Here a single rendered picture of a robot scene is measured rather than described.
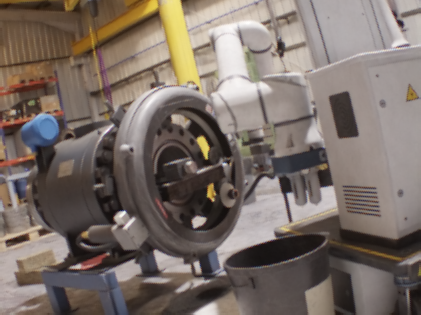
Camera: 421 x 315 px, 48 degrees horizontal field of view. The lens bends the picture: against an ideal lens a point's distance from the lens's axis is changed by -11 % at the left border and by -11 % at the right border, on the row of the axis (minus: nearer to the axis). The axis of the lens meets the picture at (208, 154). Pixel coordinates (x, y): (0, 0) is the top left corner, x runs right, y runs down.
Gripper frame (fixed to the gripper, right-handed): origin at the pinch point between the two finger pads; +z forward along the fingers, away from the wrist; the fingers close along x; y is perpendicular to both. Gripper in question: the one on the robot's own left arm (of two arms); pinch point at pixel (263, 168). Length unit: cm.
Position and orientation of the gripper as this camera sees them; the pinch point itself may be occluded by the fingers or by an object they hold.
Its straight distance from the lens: 291.4
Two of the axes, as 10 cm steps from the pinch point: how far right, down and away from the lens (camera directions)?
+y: 8.9, -2.3, 3.9
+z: 2.3, 9.7, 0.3
